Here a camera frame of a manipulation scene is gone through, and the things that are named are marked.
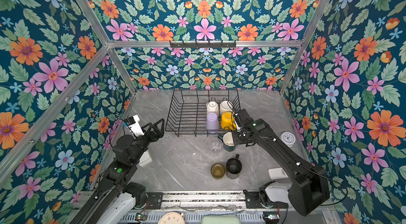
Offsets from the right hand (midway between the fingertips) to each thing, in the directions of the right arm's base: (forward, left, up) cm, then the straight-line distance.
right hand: (237, 137), depth 81 cm
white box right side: (-14, -21, -13) cm, 28 cm away
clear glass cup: (+1, +12, -12) cm, 17 cm away
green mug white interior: (+2, +5, -5) cm, 7 cm away
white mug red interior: (+24, +5, -3) cm, 25 cm away
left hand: (+1, +37, +16) cm, 40 cm away
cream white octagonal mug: (+20, +13, +1) cm, 24 cm away
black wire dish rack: (+25, +20, -10) cm, 34 cm away
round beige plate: (-33, +31, -10) cm, 46 cm away
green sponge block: (-34, +10, -9) cm, 37 cm away
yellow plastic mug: (+12, +4, -2) cm, 13 cm away
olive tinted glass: (-13, +10, -12) cm, 21 cm away
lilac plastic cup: (+9, +13, -2) cm, 16 cm away
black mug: (-11, +2, -12) cm, 17 cm away
